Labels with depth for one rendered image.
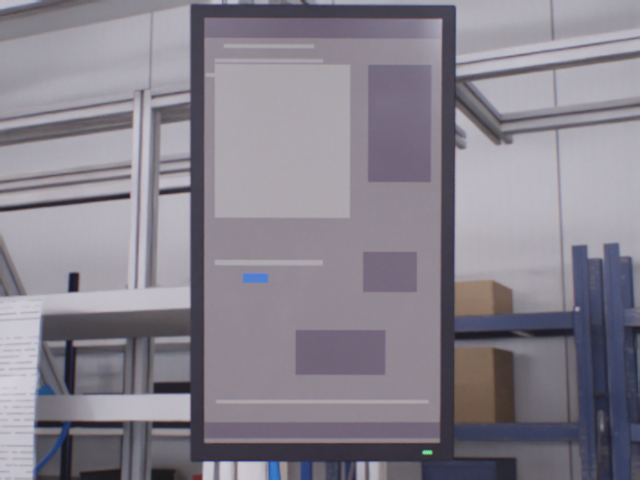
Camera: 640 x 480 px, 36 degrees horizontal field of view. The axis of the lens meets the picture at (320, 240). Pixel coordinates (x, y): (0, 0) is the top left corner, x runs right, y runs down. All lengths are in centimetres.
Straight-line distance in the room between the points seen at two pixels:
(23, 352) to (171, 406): 24
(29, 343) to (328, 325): 60
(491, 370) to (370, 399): 316
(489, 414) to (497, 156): 132
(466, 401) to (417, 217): 322
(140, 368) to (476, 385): 237
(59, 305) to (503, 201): 341
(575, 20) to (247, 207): 401
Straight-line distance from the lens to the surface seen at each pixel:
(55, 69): 635
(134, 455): 215
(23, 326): 159
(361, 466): 191
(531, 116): 243
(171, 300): 156
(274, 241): 111
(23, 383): 158
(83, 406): 164
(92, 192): 291
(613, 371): 416
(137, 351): 215
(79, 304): 166
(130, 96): 228
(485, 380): 429
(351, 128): 112
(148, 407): 157
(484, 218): 486
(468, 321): 429
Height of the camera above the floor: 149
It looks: 10 degrees up
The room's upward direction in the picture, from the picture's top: straight up
